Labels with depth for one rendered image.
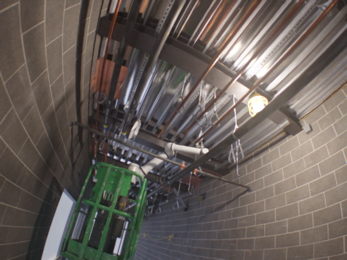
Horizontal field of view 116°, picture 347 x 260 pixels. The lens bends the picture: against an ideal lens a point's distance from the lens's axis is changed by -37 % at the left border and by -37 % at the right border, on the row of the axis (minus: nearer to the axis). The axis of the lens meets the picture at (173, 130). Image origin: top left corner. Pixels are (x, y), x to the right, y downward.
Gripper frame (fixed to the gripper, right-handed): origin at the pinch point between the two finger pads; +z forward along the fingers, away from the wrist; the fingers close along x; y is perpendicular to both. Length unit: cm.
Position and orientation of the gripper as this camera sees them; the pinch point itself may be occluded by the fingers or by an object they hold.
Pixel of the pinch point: (199, 141)
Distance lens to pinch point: 263.0
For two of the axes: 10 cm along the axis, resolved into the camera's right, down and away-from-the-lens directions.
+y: -4.1, 5.1, 7.6
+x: 9.0, 3.8, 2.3
